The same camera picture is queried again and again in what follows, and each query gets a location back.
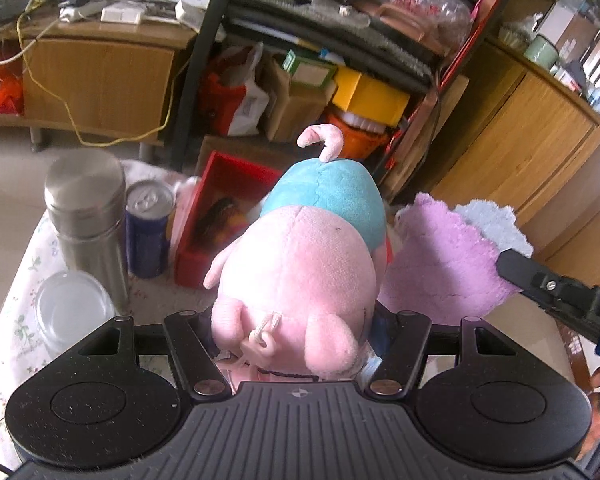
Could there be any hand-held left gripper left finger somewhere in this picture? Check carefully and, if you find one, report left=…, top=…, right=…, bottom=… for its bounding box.
left=77, top=311, right=231, bottom=401

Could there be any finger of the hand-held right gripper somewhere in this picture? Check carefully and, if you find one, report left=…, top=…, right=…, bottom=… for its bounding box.
left=497, top=250, right=566, bottom=311

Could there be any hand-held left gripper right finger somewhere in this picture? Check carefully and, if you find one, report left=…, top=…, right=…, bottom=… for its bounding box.
left=365, top=311, right=526, bottom=398

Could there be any light blue fuzzy towel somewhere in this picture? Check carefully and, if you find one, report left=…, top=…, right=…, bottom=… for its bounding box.
left=452, top=199, right=535, bottom=258

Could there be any purple fuzzy towel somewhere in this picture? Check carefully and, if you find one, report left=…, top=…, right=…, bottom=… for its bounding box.
left=377, top=192, right=523, bottom=326

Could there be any red cardboard box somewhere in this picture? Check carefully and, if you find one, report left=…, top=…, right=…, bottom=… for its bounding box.
left=174, top=151, right=283, bottom=291

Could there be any pink and teal pig plush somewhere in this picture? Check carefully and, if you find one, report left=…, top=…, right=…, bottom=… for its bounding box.
left=202, top=124, right=388, bottom=386

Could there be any blue drink can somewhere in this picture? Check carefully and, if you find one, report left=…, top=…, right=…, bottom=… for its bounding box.
left=125, top=180, right=176, bottom=279

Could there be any glass jar with clear lid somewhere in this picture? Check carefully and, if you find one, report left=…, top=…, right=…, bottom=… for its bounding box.
left=35, top=270, right=118, bottom=361

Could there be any wooden cabinet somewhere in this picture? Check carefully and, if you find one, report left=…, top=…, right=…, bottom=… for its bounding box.
left=420, top=0, right=600, bottom=291

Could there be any stainless steel thermos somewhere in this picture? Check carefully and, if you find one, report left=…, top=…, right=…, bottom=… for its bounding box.
left=44, top=147, right=131, bottom=311

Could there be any brown cardboard sheet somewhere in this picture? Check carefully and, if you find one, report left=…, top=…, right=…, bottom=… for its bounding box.
left=380, top=75, right=471, bottom=201

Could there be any orange plastic basket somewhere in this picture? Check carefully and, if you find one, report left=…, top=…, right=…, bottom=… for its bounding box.
left=325, top=110, right=396, bottom=161

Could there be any brown wooden board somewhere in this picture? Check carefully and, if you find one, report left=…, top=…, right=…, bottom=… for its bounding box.
left=196, top=135, right=306, bottom=176

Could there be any green mug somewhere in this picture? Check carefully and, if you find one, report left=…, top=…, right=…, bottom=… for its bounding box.
left=524, top=35, right=561, bottom=68

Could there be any yellow box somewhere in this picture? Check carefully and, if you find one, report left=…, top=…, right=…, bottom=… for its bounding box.
left=332, top=66, right=412, bottom=126

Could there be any red and white plastic bag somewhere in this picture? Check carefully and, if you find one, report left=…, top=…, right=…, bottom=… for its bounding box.
left=200, top=42, right=271, bottom=137

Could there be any red flat cardboard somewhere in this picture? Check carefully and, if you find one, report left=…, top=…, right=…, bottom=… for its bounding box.
left=385, top=0, right=513, bottom=171

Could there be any brown cardboard box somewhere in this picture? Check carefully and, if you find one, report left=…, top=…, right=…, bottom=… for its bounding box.
left=262, top=55, right=338, bottom=142

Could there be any wooden media stand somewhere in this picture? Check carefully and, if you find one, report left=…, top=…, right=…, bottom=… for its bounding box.
left=0, top=7, right=198, bottom=153

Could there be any pan with pink lid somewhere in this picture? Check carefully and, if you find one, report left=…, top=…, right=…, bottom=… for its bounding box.
left=375, top=2, right=431, bottom=43

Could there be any pink plastic bag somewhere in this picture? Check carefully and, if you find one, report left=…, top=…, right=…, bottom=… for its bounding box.
left=387, top=0, right=473, bottom=51

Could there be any green box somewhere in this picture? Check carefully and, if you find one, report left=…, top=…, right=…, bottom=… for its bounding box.
left=281, top=49, right=338, bottom=88

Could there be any black metal shelf rack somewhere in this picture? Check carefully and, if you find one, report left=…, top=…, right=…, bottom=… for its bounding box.
left=170, top=0, right=536, bottom=171

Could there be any white power adapter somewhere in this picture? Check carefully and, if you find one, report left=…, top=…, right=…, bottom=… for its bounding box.
left=100, top=5, right=143, bottom=25

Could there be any yellow cable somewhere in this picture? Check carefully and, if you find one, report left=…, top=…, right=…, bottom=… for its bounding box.
left=0, top=0, right=191, bottom=147

